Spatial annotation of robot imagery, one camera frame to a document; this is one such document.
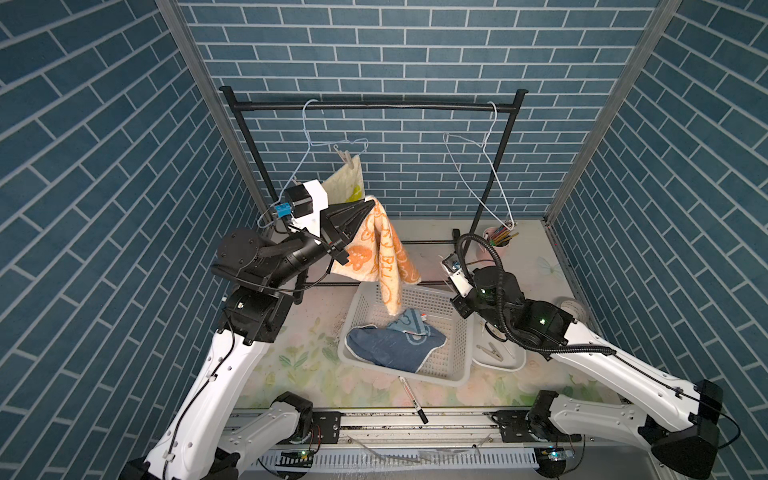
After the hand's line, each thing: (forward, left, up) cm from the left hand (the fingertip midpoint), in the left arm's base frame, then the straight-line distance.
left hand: (382, 208), depth 47 cm
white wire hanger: (+57, -19, -20) cm, 63 cm away
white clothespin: (-3, -31, -52) cm, 61 cm away
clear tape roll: (+11, -61, -53) cm, 81 cm away
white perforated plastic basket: (-6, -19, -54) cm, 58 cm away
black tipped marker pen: (-17, -9, -54) cm, 57 cm away
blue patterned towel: (-2, -5, -49) cm, 49 cm away
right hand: (+6, -17, -28) cm, 33 cm away
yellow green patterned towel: (+32, +12, -21) cm, 40 cm away
